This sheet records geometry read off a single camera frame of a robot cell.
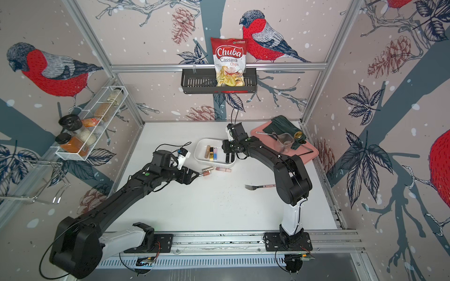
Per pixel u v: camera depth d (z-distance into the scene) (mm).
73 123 625
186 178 728
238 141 716
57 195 607
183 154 740
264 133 1131
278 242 704
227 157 1007
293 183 494
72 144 620
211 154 1012
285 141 952
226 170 951
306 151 1043
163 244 730
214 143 1097
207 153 1037
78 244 389
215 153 1027
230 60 830
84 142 659
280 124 1173
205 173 943
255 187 899
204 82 1067
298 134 974
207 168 956
